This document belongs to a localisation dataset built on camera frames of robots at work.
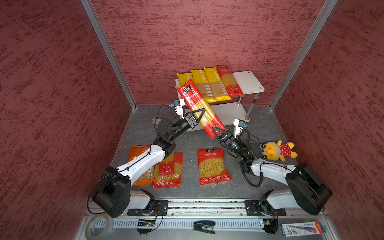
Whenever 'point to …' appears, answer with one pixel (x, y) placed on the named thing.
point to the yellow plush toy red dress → (273, 151)
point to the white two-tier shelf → (236, 108)
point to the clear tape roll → (109, 228)
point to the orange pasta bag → (147, 176)
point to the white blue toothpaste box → (302, 229)
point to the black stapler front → (206, 226)
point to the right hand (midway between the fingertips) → (210, 130)
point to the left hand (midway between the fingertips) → (205, 113)
